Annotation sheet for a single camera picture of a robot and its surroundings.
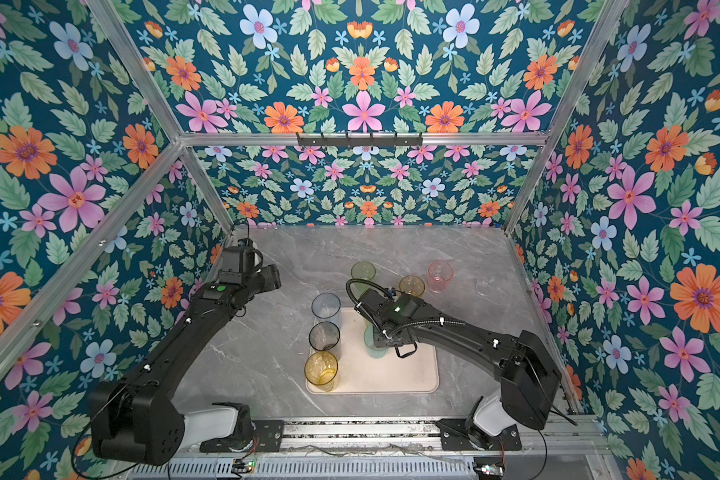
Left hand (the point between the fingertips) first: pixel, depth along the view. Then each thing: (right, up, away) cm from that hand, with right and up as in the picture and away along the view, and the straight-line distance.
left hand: (271, 265), depth 83 cm
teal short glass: (+29, -19, -11) cm, 36 cm away
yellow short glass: (+42, -7, +16) cm, 45 cm away
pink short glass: (+52, -4, +21) cm, 56 cm away
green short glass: (+25, -3, +18) cm, 31 cm away
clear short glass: (+67, -8, +21) cm, 71 cm away
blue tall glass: (+16, -12, -1) cm, 20 cm away
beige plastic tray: (+25, -31, +2) cm, 40 cm away
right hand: (+32, -19, -2) cm, 38 cm away
